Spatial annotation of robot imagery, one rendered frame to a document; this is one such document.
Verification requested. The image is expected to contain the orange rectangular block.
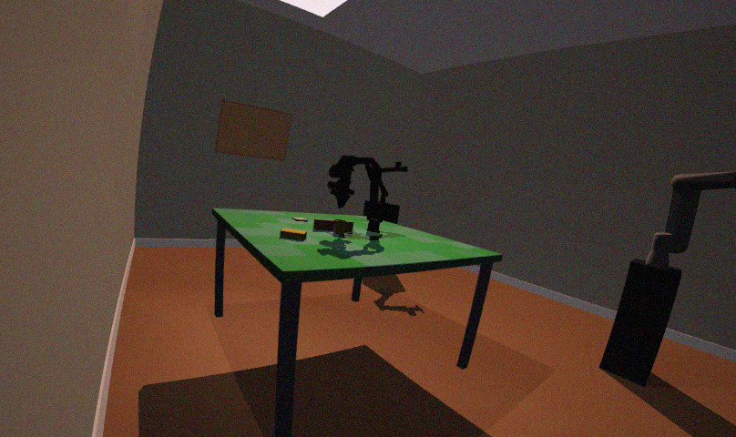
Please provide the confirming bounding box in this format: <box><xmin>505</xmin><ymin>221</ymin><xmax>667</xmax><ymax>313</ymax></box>
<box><xmin>281</xmin><ymin>229</ymin><xmax>307</xmax><ymax>240</ymax></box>

